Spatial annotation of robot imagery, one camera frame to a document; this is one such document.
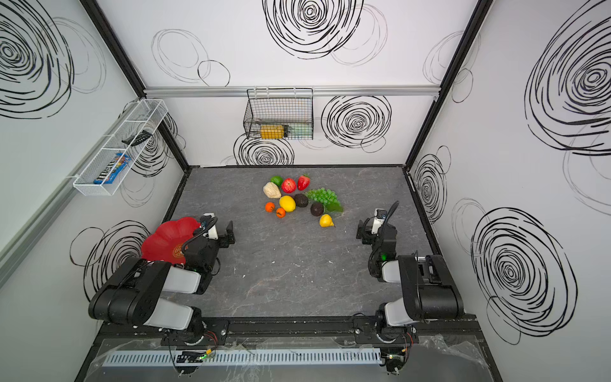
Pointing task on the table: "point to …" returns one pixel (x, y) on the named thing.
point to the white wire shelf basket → (146, 114)
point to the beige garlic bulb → (272, 190)
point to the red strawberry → (304, 181)
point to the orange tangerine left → (270, 207)
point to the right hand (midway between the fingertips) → (373, 221)
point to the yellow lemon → (288, 203)
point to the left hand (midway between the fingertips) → (221, 221)
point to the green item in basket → (301, 130)
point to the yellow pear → (325, 220)
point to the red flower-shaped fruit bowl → (165, 243)
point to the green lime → (277, 179)
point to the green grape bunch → (327, 197)
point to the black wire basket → (292, 107)
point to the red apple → (289, 185)
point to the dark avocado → (301, 200)
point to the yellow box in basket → (271, 131)
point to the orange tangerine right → (281, 212)
